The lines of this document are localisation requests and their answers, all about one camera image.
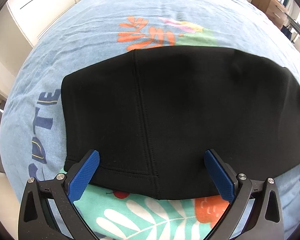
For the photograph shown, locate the black pants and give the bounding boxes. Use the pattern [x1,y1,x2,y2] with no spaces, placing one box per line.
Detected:
[61,46,300,199]

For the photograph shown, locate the blue patterned bed sheet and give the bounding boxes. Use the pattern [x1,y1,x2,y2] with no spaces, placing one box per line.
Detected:
[0,0,300,239]

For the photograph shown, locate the white wardrobe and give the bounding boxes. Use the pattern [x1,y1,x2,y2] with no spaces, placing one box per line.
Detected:
[7,0,80,47]

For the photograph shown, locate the wooden dresser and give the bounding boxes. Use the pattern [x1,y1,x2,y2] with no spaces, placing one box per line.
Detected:
[251,0,288,29]

